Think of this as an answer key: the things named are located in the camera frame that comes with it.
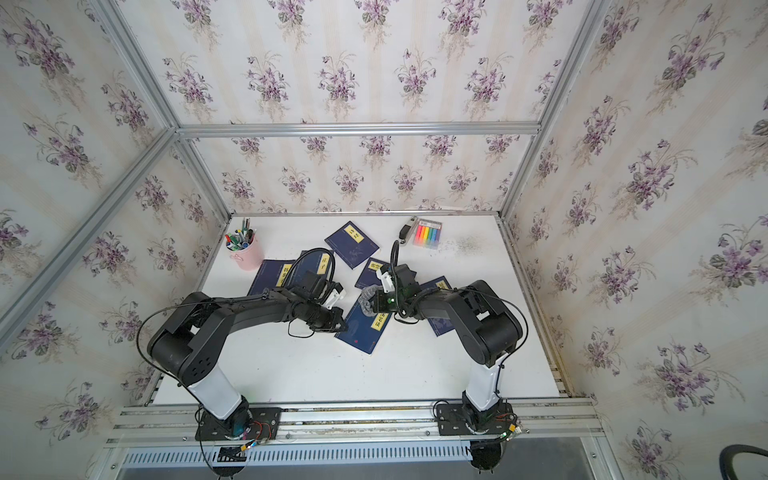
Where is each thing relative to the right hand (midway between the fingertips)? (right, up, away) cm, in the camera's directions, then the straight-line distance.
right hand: (374, 304), depth 94 cm
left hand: (-8, -8, -5) cm, 12 cm away
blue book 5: (-36, +9, +8) cm, 38 cm away
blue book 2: (+21, -6, -4) cm, 22 cm away
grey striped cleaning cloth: (-2, +4, -2) cm, 5 cm away
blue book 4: (-20, +13, +10) cm, 26 cm away
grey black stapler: (+12, +24, +17) cm, 32 cm away
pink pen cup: (-42, +18, +2) cm, 46 cm away
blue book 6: (-3, -7, -6) cm, 10 cm away
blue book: (-9, +19, +16) cm, 27 cm away
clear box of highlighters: (+20, +23, +20) cm, 37 cm away
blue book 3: (-2, +8, +6) cm, 10 cm away
